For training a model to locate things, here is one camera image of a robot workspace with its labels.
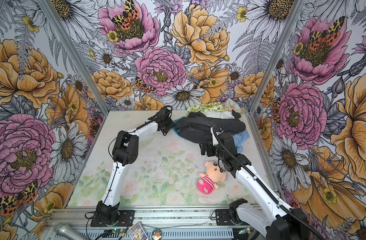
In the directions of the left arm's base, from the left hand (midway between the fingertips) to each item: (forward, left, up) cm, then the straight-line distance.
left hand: (173, 128), depth 109 cm
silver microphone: (-59, +46, +1) cm, 75 cm away
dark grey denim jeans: (-5, -17, +6) cm, 18 cm away
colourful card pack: (-61, +13, 0) cm, 62 cm away
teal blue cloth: (-1, -1, 0) cm, 2 cm away
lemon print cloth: (+12, -28, +9) cm, 31 cm away
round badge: (-61, +5, -2) cm, 62 cm away
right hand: (-26, -21, +15) cm, 36 cm away
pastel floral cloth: (+16, -44, +6) cm, 48 cm away
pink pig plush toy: (-37, -24, +5) cm, 44 cm away
